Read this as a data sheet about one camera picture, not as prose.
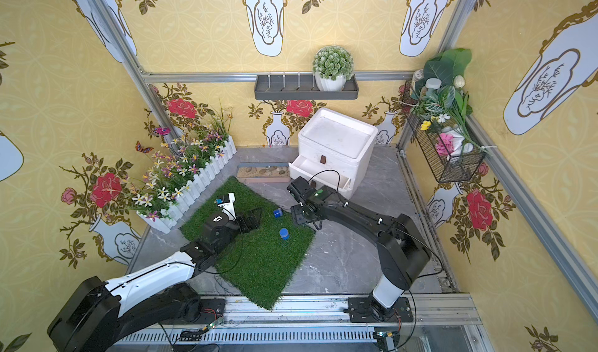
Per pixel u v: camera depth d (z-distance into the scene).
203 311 0.73
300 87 0.92
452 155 0.66
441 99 0.76
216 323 0.71
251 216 0.75
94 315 0.41
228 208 0.73
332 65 0.73
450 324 0.76
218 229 0.63
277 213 0.94
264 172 1.08
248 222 0.75
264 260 0.84
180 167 0.91
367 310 0.73
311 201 0.61
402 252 0.44
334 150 0.88
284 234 0.88
